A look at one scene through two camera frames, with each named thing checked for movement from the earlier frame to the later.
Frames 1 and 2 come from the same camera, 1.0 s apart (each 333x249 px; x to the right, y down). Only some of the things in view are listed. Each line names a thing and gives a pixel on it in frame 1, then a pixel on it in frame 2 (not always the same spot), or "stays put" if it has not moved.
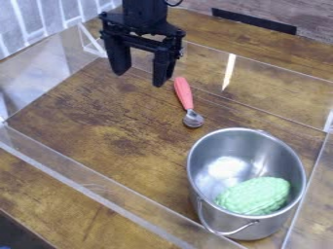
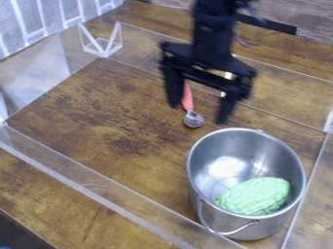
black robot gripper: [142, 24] to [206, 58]
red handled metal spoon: [193, 119] stays put
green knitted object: [256, 195] stays put
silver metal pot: [236, 154] stays put
